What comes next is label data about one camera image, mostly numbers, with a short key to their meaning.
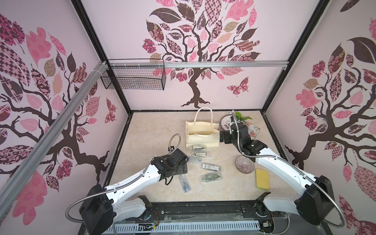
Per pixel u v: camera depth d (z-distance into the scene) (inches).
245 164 35.1
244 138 23.6
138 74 37.3
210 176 32.8
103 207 15.0
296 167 35.1
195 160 35.9
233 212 29.3
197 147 38.2
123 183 17.7
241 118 43.8
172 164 24.1
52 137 20.7
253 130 42.2
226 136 28.6
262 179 32.0
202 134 30.7
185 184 32.0
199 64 36.4
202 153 36.9
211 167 34.5
